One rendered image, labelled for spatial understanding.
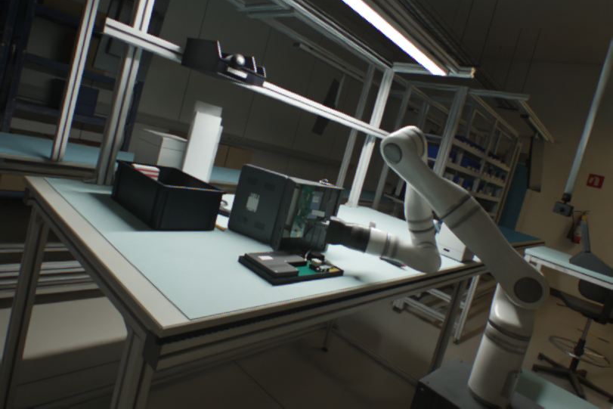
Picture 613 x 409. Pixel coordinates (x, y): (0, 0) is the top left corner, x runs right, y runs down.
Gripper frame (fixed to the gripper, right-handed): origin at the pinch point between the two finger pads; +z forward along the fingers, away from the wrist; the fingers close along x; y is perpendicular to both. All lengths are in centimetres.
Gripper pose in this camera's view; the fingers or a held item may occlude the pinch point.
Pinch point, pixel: (306, 221)
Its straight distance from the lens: 111.6
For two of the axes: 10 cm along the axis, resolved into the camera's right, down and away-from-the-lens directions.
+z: -9.6, -2.5, 1.1
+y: -1.3, 0.7, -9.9
